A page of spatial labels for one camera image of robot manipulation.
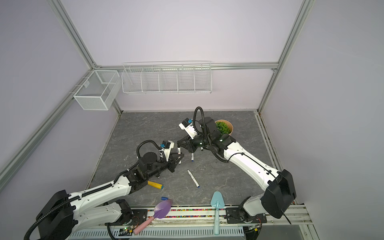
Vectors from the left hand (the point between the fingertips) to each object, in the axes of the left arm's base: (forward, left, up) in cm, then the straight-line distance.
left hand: (182, 155), depth 75 cm
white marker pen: (0, +1, +2) cm, 3 cm away
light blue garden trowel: (-20, -17, -16) cm, 30 cm away
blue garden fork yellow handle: (-9, +16, -16) cm, 25 cm away
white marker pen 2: (+7, -5, -18) cm, 20 cm away
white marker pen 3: (-7, -5, -18) cm, 20 cm away
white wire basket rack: (+58, +10, +8) cm, 59 cm away
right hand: (+2, +1, +6) cm, 6 cm away
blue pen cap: (-16, +11, -18) cm, 27 cm away
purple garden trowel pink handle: (-21, +13, -20) cm, 32 cm away
